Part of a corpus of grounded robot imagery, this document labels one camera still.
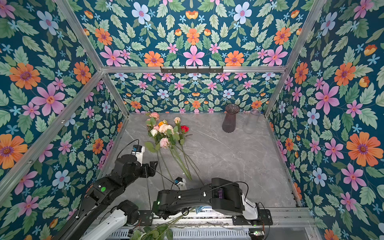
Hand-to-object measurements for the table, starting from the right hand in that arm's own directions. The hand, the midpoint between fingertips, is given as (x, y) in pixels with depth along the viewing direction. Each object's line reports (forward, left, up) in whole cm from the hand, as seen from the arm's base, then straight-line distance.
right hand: (196, 201), depth 74 cm
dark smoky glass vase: (+49, -22, +2) cm, 54 cm away
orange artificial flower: (+53, +26, +1) cm, 59 cm away
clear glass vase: (+47, -36, +5) cm, 60 cm away
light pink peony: (+36, +22, 0) cm, 43 cm away
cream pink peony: (+46, +23, +4) cm, 51 cm away
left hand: (+15, +22, +17) cm, 32 cm away
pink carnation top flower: (+60, +33, +3) cm, 68 cm away
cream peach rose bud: (+57, +16, 0) cm, 59 cm away
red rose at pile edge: (+48, +9, 0) cm, 49 cm away
